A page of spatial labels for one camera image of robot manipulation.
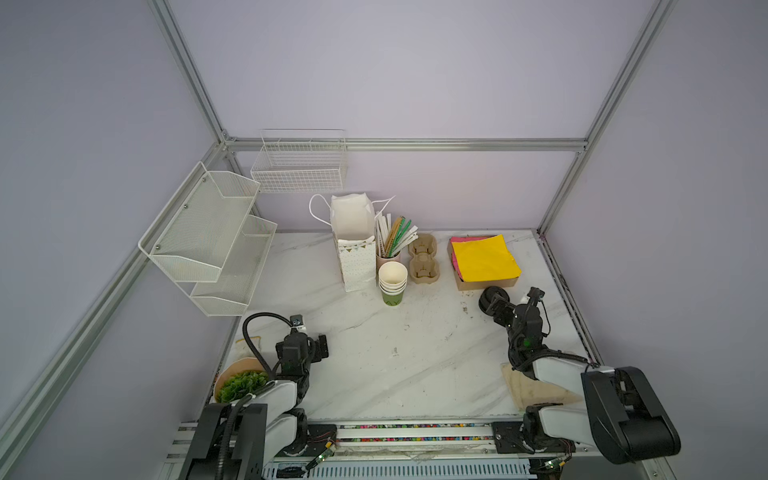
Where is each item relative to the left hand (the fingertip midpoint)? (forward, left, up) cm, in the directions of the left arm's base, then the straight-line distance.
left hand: (304, 341), depth 91 cm
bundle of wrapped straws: (+30, -28, +16) cm, 44 cm away
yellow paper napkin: (+31, -62, +3) cm, 70 cm away
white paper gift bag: (+38, -13, +16) cm, 44 cm away
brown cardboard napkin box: (+20, -58, +3) cm, 61 cm away
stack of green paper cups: (+15, -27, +11) cm, 33 cm away
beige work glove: (-14, -65, 0) cm, 67 cm away
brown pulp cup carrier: (+27, -39, +4) cm, 48 cm away
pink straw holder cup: (+25, -23, +9) cm, 35 cm away
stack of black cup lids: (+13, -60, +6) cm, 62 cm away
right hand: (+10, -63, +9) cm, 64 cm away
